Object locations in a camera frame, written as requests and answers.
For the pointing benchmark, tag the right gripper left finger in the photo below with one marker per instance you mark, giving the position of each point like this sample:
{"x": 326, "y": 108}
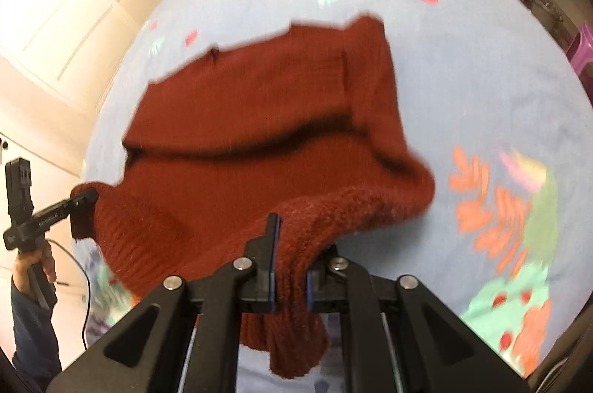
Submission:
{"x": 184, "y": 335}

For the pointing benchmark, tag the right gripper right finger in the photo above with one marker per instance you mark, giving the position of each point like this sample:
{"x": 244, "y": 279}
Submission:
{"x": 396, "y": 336}

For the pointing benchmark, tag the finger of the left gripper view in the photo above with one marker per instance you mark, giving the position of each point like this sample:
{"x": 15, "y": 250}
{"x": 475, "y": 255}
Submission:
{"x": 83, "y": 207}

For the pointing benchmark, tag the dark red knitted sweater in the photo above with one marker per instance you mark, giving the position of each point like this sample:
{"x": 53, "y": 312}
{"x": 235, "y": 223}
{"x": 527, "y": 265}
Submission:
{"x": 305, "y": 125}

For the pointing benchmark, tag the dark blue left sleeve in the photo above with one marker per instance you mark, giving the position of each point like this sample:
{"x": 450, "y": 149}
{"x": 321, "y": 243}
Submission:
{"x": 36, "y": 358}

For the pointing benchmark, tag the white wardrobe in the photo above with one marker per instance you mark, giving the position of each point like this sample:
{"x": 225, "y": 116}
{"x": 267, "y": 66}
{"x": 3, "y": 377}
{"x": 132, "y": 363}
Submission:
{"x": 58, "y": 60}

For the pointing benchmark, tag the blue patterned bed sheet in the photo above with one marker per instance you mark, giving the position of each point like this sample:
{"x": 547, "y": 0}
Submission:
{"x": 491, "y": 102}

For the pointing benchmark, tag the purple plastic stool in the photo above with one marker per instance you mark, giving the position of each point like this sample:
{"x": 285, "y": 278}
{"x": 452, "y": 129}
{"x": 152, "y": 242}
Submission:
{"x": 579, "y": 53}

